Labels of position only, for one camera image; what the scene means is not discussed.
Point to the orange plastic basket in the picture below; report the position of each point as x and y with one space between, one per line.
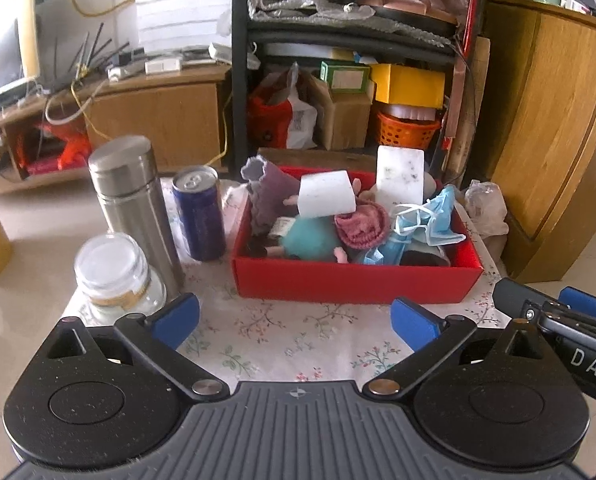
405 132

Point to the white plastic bag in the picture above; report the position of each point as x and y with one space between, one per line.
488 215

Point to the wooden television cabinet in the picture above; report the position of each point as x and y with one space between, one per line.
168 115

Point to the clear bubble wrap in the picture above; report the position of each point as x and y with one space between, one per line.
288 5

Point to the glass jar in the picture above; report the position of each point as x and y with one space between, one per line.
118 280

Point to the pig plush pink knitted dress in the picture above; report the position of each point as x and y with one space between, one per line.
360 222

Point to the wooden wardrobe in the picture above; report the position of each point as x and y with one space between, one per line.
553 135

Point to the steel thermos flask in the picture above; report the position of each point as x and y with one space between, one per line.
133 210

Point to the yellow box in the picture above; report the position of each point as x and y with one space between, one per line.
413 85

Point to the pig plush teal outfit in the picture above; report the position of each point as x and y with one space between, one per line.
308 237

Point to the brown clay pot lid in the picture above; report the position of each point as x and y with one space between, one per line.
403 1

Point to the black router with antennas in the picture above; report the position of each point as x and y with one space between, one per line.
93 55

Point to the blue drink can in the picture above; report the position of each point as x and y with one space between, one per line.
200 215

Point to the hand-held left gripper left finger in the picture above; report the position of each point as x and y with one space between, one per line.
175 317

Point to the black metal shelf rack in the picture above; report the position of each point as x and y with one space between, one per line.
239 60

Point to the blue face mask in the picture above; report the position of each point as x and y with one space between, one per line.
378 255
438 215

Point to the red and white bag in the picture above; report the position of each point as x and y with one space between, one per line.
278 115

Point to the red cardboard box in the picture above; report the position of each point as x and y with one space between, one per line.
353 282

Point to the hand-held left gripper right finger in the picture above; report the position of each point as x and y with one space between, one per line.
415 322

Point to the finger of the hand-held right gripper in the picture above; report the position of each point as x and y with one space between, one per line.
590 305
515 297

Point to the red plastic bag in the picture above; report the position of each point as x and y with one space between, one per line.
68 147

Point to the purple cloth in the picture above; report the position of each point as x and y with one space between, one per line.
273 195

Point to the white power strip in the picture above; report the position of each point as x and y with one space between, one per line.
160 66

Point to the green box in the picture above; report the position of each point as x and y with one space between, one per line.
345 77

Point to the clear plastic container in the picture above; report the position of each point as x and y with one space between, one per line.
410 111

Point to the dark cloth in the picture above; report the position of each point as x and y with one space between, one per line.
423 257

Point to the red board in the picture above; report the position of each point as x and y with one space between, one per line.
470 10

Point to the brown cardboard box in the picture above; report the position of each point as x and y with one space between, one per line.
348 120

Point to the white sponge block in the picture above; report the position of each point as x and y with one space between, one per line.
328 195
400 175

